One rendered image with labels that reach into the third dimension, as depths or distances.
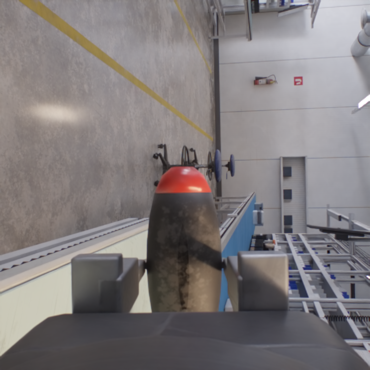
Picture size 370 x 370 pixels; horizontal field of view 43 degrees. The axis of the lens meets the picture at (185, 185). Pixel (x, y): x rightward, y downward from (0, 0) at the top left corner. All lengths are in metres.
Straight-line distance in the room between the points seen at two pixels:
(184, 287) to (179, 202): 0.03
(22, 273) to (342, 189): 11.25
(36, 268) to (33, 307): 0.02
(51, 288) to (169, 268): 0.15
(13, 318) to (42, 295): 0.03
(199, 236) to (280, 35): 11.67
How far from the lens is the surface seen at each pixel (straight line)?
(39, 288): 0.28
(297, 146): 11.38
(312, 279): 4.87
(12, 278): 0.26
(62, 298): 0.31
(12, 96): 2.34
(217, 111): 11.48
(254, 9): 10.50
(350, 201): 11.50
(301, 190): 11.35
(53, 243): 0.46
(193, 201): 0.16
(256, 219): 7.66
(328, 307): 3.98
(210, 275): 0.16
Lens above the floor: 1.12
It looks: 9 degrees down
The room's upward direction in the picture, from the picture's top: 89 degrees clockwise
